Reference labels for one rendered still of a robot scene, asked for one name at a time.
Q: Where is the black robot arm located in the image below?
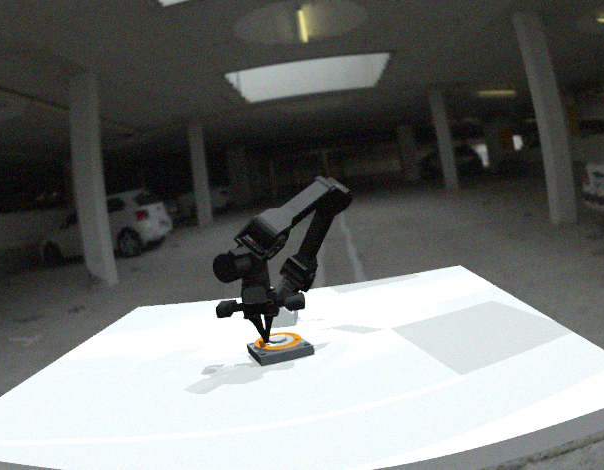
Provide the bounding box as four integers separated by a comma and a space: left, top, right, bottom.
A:
213, 176, 352, 316

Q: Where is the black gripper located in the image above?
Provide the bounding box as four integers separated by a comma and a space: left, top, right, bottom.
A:
215, 272, 306, 344

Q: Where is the yellow and orange round plate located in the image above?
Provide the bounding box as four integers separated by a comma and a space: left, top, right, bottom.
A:
254, 332, 302, 352

